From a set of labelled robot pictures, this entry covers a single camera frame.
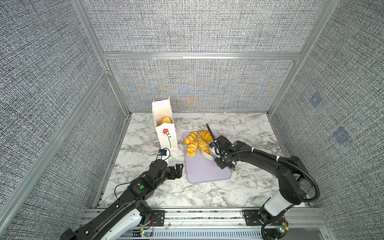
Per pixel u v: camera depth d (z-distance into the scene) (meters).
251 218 0.73
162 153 0.67
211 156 0.87
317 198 0.43
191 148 0.95
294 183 0.46
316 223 0.74
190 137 1.00
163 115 1.00
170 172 0.62
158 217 0.73
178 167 0.70
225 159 0.75
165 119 1.00
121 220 0.50
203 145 0.97
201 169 0.90
